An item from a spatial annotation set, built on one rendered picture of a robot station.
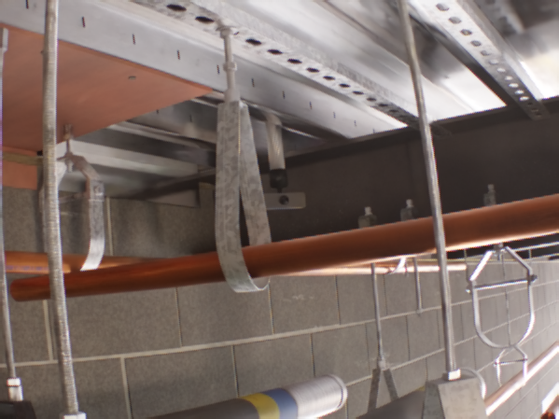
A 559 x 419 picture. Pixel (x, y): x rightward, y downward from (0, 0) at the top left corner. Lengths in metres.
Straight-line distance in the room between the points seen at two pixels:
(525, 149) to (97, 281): 0.95
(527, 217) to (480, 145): 0.90
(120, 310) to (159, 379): 0.19
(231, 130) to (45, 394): 0.75
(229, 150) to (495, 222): 0.30
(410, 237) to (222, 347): 1.16
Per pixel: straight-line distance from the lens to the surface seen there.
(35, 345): 1.35
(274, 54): 0.94
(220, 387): 1.78
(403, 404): 0.84
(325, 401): 1.23
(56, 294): 0.42
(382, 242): 0.69
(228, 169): 0.76
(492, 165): 1.52
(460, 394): 0.61
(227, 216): 0.74
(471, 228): 0.66
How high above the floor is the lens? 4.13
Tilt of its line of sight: 9 degrees up
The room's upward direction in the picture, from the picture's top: 6 degrees counter-clockwise
